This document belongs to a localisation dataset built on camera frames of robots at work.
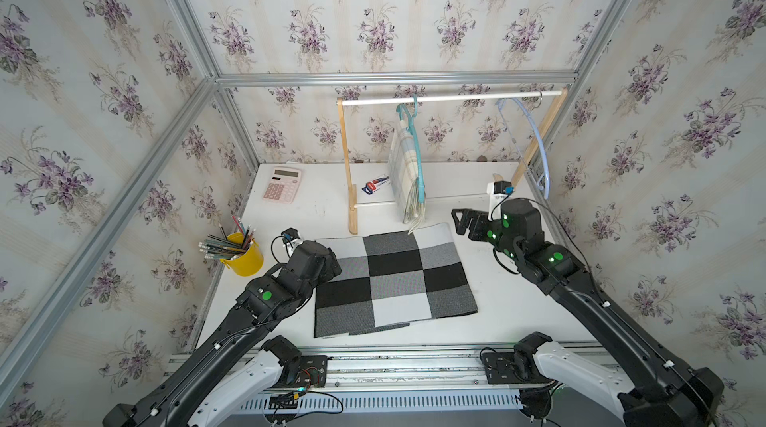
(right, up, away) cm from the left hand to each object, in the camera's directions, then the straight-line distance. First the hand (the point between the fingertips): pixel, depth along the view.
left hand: (330, 265), depth 75 cm
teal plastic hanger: (+24, +48, +32) cm, 62 cm away
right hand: (+36, +13, 0) cm, 38 cm away
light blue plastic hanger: (+56, +29, +2) cm, 63 cm away
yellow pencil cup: (-25, -1, +9) cm, 27 cm away
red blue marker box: (+8, +21, +36) cm, 42 cm away
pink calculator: (-25, +21, +36) cm, 48 cm away
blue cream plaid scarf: (+20, +23, +8) cm, 32 cm away
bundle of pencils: (-32, +3, +6) cm, 33 cm away
